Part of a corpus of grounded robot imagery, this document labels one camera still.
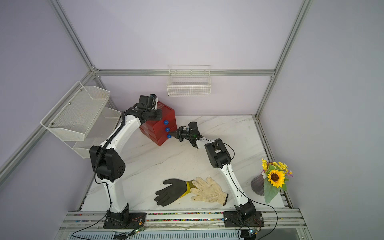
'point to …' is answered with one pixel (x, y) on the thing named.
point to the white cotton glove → (208, 191)
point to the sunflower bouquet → (274, 175)
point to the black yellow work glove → (178, 188)
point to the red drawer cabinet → (158, 131)
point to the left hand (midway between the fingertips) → (159, 117)
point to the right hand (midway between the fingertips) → (169, 133)
